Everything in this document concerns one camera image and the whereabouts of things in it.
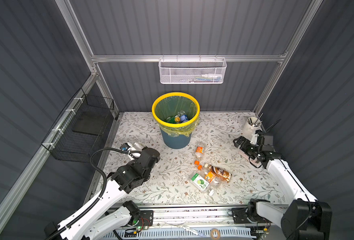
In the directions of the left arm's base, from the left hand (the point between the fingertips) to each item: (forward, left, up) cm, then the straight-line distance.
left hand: (147, 150), depth 73 cm
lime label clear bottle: (-10, -26, -18) cm, 34 cm away
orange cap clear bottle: (+1, -27, -19) cm, 33 cm away
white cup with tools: (+23, -66, -10) cm, 71 cm away
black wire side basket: (+8, +35, +6) cm, 36 cm away
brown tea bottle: (-8, -40, -16) cm, 44 cm away
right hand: (+5, -52, -7) cm, 53 cm away
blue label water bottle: (+25, -20, -4) cm, 33 cm away
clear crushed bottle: (0, +3, +5) cm, 6 cm away
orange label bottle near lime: (-9, -33, -17) cm, 39 cm away
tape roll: (-34, -33, -22) cm, 52 cm away
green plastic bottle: (+20, -14, 0) cm, 24 cm away
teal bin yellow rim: (+31, -16, -6) cm, 35 cm away
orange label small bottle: (+9, -30, -17) cm, 35 cm away
